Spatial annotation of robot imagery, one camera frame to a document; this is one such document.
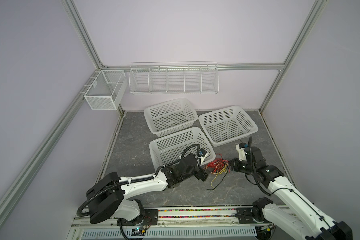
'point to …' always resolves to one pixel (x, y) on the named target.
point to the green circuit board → (138, 231)
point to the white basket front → (169, 150)
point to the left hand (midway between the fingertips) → (205, 164)
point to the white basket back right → (227, 125)
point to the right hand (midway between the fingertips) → (229, 162)
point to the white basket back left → (165, 118)
